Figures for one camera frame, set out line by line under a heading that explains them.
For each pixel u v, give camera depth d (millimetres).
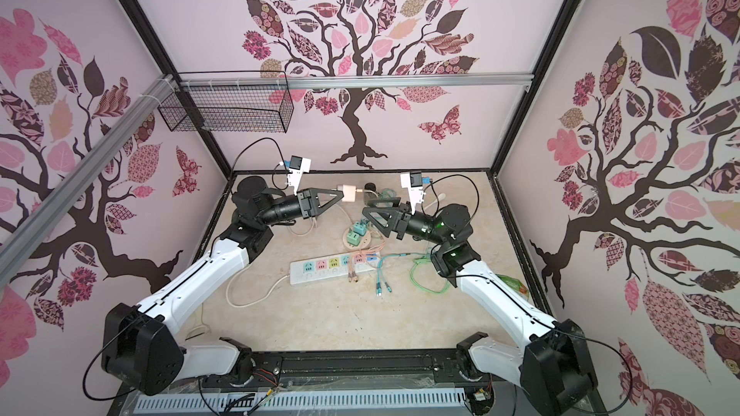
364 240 970
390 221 573
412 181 588
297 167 632
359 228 949
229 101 947
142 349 396
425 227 597
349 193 665
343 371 748
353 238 923
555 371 392
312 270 899
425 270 929
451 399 699
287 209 620
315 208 625
